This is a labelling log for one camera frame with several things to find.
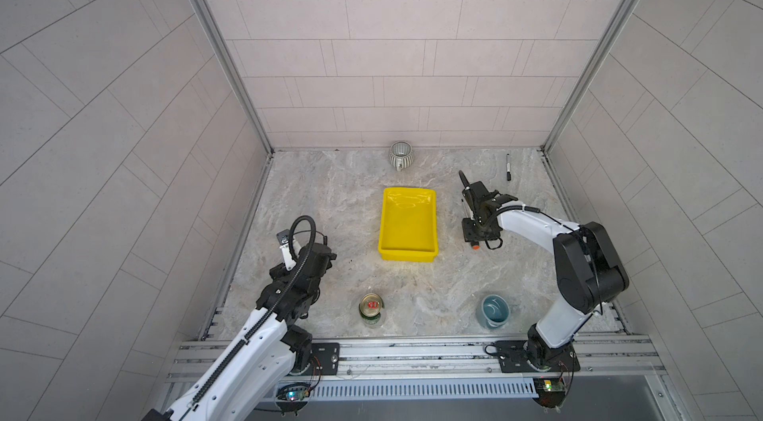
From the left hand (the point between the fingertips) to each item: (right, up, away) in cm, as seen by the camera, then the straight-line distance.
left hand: (310, 252), depth 82 cm
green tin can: (+18, -10, -12) cm, 24 cm away
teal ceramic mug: (+50, -14, -4) cm, 52 cm away
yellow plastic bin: (+28, +4, +11) cm, 30 cm away
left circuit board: (+1, -28, -17) cm, 33 cm away
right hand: (+48, +3, +12) cm, 49 cm away
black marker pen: (+66, +21, +27) cm, 74 cm away
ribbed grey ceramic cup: (+25, +28, +25) cm, 45 cm away
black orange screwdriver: (+48, 0, +7) cm, 48 cm away
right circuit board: (+60, -29, -14) cm, 68 cm away
